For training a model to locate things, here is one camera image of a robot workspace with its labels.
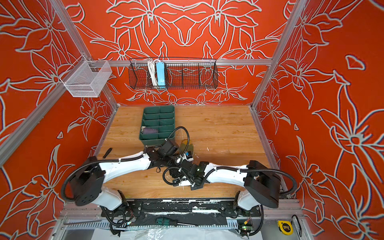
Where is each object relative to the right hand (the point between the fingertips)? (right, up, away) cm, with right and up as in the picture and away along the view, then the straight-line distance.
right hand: (189, 178), depth 82 cm
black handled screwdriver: (-53, +12, +10) cm, 55 cm away
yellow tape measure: (+44, -16, -16) cm, 50 cm away
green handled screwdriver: (-11, -15, -14) cm, 23 cm away
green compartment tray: (-24, +31, +26) cm, 47 cm away
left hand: (-2, +7, -2) cm, 8 cm away
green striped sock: (-4, +16, +14) cm, 22 cm away
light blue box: (-18, +61, +7) cm, 64 cm away
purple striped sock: (-26, +26, +15) cm, 40 cm away
